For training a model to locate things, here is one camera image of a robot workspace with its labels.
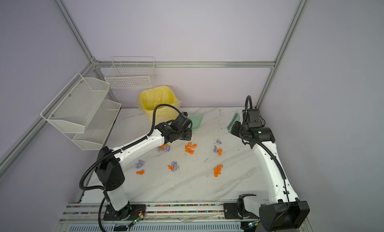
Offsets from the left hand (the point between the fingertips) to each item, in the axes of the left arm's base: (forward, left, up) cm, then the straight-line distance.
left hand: (187, 134), depth 84 cm
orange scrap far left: (-16, +28, -17) cm, 36 cm away
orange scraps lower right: (-15, -18, -15) cm, 28 cm away
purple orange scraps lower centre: (-12, +8, -16) cm, 22 cm away
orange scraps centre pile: (+1, 0, -17) cm, 17 cm away
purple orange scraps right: (-2, -20, -16) cm, 26 cm away
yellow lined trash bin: (+26, +27, +3) cm, 38 cm away
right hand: (-2, -25, +9) cm, 27 cm away
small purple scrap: (+5, -21, -17) cm, 27 cm away
